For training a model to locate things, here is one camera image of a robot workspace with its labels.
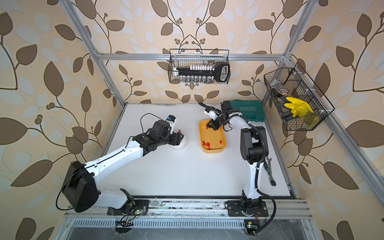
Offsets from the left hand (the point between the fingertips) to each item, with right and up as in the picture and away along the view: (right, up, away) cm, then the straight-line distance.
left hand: (177, 132), depth 82 cm
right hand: (+19, +4, +17) cm, 26 cm away
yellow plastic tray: (+21, -7, +16) cm, 28 cm away
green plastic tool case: (+53, +14, +29) cm, 62 cm away
